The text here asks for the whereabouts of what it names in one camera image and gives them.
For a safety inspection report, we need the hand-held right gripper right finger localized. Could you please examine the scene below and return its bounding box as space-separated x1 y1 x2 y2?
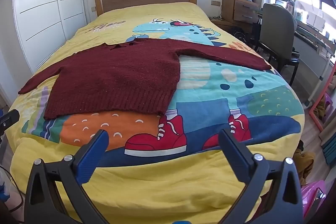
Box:
218 129 311 224

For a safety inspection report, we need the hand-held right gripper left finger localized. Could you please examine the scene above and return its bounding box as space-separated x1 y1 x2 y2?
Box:
24 130 109 224

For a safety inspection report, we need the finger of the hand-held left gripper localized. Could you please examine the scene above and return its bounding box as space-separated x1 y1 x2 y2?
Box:
0 110 20 136

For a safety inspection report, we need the dark red knit sweater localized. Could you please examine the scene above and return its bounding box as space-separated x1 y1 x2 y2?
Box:
18 38 272 121

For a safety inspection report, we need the yellow cloth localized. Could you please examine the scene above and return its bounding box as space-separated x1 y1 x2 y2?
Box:
293 148 315 186

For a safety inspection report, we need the yellow dinosaur print bed cover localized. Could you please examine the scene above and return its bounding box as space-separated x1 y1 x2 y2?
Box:
5 2 305 224

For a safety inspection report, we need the pink bag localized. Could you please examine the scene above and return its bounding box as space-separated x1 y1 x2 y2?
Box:
301 179 327 217

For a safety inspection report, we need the white wardrobe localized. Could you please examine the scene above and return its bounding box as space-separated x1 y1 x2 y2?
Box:
12 0 87 75

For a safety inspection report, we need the grey office chair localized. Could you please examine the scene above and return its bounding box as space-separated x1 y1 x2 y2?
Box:
253 3 301 83

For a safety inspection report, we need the glass top desk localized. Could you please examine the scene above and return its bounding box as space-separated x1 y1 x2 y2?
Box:
276 0 336 106

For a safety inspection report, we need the wooden drawer cabinet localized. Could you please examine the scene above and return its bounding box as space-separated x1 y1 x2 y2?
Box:
222 0 260 24

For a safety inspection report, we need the pink frame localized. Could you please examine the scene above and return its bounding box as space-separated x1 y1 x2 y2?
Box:
309 77 336 132

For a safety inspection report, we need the black cable bundle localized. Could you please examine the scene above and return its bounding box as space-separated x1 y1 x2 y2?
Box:
228 27 250 42

